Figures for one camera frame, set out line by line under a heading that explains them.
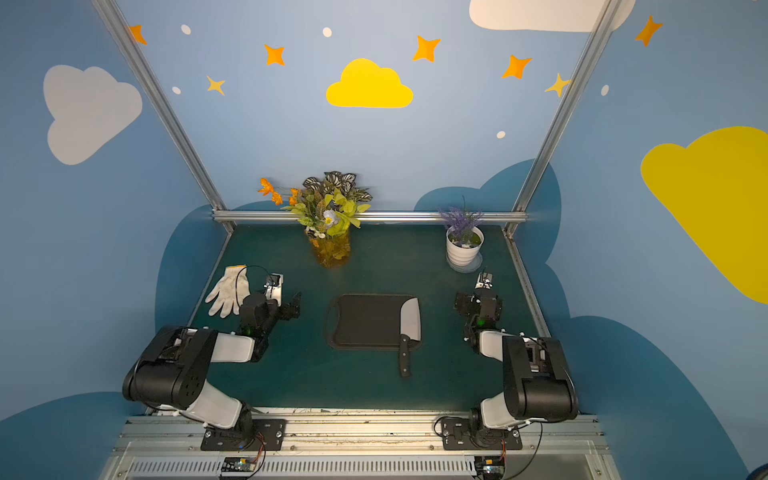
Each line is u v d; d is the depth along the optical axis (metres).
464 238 1.04
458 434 0.74
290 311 0.88
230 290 1.01
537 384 0.45
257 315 0.73
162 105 0.84
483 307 0.72
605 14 0.70
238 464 0.72
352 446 0.73
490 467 0.72
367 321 0.96
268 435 0.74
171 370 0.47
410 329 1.08
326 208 0.95
